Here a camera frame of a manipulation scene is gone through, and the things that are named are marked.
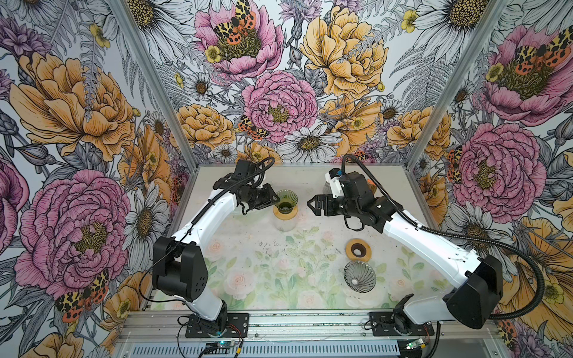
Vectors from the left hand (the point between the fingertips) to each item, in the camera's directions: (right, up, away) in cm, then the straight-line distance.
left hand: (276, 206), depth 83 cm
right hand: (+15, 0, -6) cm, 16 cm away
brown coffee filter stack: (+41, +8, +18) cm, 46 cm away
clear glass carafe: (+3, -10, +16) cm, 19 cm away
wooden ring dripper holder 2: (+33, -18, +8) cm, 38 cm away
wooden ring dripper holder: (+3, -4, +6) cm, 8 cm away
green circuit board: (-16, -42, -12) cm, 47 cm away
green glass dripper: (+4, +2, +6) cm, 7 cm away
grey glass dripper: (+30, -25, -1) cm, 39 cm away
